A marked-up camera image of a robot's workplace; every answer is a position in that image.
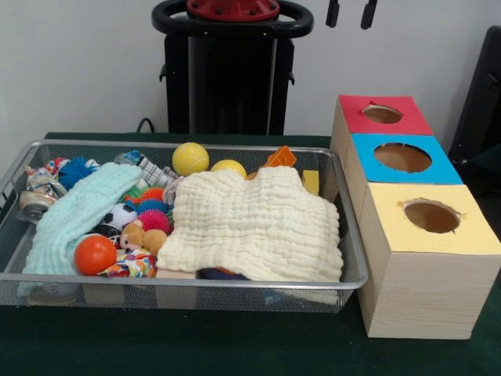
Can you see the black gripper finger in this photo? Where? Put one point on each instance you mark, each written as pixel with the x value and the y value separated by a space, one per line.
pixel 369 15
pixel 332 13

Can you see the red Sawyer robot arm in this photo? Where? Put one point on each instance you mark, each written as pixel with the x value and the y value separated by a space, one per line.
pixel 235 9

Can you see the wooden three-hole box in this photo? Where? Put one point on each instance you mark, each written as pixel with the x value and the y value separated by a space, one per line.
pixel 422 297

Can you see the metal mesh bin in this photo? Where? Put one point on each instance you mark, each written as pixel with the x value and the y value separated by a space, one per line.
pixel 235 301

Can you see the black flat panel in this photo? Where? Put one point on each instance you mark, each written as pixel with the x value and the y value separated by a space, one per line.
pixel 481 98

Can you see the orange plastic toy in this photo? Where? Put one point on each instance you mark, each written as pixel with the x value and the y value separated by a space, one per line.
pixel 282 156

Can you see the yellow block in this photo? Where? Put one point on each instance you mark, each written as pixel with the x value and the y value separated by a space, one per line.
pixel 311 183

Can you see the plain yellow ball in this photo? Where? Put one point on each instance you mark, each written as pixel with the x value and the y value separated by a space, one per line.
pixel 229 168

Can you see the yellow ball with seam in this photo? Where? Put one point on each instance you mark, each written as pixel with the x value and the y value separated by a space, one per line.
pixel 190 157

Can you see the cream muslin cloth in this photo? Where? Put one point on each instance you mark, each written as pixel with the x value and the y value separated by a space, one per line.
pixel 254 227

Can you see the pink spiky ball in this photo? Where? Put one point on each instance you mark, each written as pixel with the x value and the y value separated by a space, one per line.
pixel 154 221

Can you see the brown plush toy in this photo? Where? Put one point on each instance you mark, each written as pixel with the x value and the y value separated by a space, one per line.
pixel 152 239

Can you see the large blue spiky ball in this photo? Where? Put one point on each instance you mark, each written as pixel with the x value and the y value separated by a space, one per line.
pixel 74 172

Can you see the mint green muslin cloth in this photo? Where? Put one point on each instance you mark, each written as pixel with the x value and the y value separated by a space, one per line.
pixel 74 211

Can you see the orange ball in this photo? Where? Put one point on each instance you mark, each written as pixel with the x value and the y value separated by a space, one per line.
pixel 95 255

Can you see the dark green table cloth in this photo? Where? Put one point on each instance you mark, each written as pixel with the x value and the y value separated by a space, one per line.
pixel 195 344

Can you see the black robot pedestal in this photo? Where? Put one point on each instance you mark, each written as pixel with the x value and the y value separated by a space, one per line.
pixel 231 86

